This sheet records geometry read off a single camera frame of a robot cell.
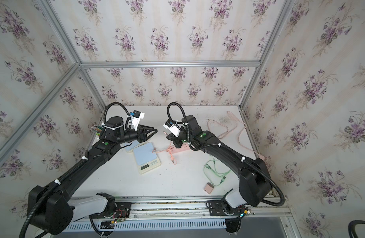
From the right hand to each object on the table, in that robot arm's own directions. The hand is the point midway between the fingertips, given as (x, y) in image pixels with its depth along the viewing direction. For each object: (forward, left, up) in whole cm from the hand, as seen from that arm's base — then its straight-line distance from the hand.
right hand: (170, 136), depth 78 cm
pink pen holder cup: (+9, +46, -7) cm, 48 cm away
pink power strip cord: (+37, -43, -21) cm, 60 cm away
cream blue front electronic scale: (-6, +16, -17) cm, 24 cm away
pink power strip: (-11, -8, +8) cm, 16 cm away
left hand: (0, +7, +6) cm, 9 cm away
